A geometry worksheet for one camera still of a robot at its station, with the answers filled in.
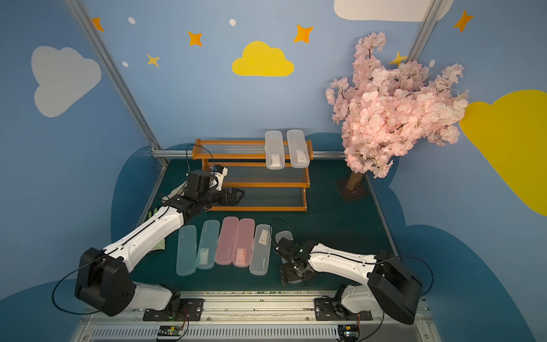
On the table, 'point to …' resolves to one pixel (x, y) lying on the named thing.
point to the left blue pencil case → (186, 263)
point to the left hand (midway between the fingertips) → (235, 188)
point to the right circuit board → (350, 333)
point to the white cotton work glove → (179, 190)
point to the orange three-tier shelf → (265, 189)
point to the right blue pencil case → (208, 244)
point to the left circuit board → (169, 330)
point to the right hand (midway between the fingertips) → (296, 273)
